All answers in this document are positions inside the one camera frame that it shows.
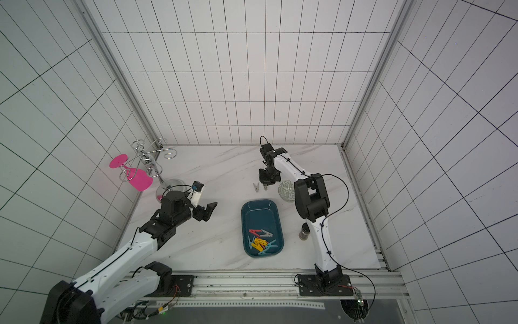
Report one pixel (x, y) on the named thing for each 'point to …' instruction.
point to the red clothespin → (255, 231)
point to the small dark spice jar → (305, 232)
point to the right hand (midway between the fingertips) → (258, 182)
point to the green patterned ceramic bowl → (286, 190)
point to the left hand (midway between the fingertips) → (205, 201)
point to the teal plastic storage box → (264, 214)
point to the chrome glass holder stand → (150, 150)
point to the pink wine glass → (139, 179)
